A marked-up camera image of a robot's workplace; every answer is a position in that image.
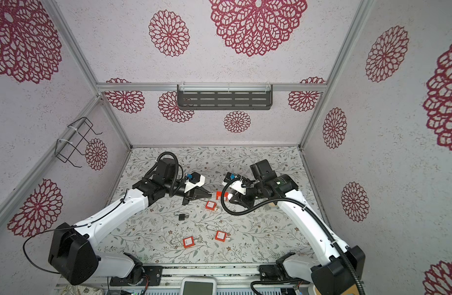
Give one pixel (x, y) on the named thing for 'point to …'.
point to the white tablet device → (199, 286)
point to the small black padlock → (182, 217)
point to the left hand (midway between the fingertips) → (209, 196)
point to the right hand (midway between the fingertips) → (233, 193)
